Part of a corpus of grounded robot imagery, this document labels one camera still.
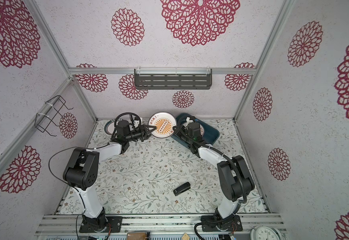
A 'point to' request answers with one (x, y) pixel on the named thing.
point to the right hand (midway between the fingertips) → (172, 124)
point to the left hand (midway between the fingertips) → (155, 130)
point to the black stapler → (182, 188)
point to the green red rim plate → (109, 127)
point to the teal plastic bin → (210, 134)
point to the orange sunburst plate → (164, 122)
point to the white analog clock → (264, 232)
